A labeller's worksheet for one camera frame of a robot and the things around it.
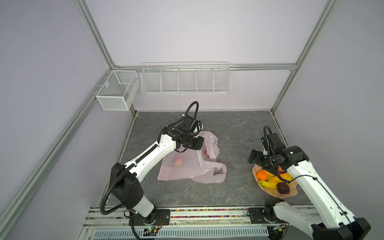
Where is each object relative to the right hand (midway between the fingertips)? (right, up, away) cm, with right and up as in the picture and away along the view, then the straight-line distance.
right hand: (257, 163), depth 75 cm
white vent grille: (-47, -32, -4) cm, 57 cm away
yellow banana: (+10, -12, +4) cm, 16 cm away
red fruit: (-26, +2, +14) cm, 29 cm away
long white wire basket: (-38, +51, +23) cm, 67 cm away
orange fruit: (+5, -8, +6) cm, 11 cm away
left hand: (-28, +8, +3) cm, 29 cm away
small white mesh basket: (-84, +43, +27) cm, 99 cm away
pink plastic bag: (-29, -1, 0) cm, 29 cm away
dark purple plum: (+14, -13, +1) cm, 19 cm away
